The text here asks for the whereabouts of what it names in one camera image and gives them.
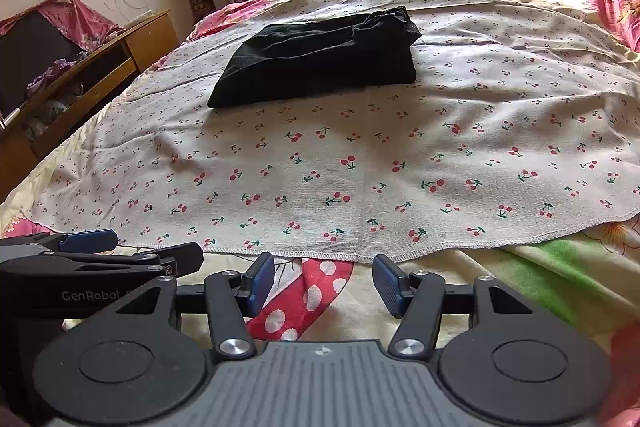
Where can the floral pink yellow bedsheet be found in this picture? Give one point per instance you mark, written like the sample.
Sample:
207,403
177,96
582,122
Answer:
589,278

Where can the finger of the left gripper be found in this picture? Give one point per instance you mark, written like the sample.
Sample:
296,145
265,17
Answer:
178,260
91,242

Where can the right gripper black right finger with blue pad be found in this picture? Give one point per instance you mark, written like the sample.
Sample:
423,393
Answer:
496,356

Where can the cherry print white cloth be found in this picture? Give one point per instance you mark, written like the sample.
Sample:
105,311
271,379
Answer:
522,125

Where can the black pants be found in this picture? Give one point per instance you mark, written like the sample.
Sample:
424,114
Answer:
285,61

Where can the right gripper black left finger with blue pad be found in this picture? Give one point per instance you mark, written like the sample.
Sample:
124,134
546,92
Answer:
163,354

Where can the television with pink cover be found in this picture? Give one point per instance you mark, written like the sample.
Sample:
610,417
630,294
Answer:
44,42

